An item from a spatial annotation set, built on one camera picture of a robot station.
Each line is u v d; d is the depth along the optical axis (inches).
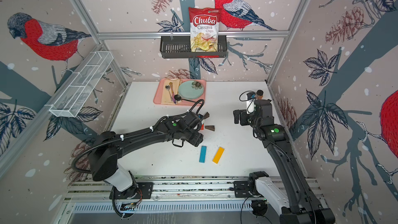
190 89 45.3
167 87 46.3
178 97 43.5
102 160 16.4
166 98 43.2
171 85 46.8
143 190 28.7
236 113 26.3
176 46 37.4
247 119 25.3
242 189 28.7
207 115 39.3
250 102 24.6
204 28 33.1
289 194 17.8
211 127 36.8
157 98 43.7
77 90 29.8
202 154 33.2
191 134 27.5
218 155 33.8
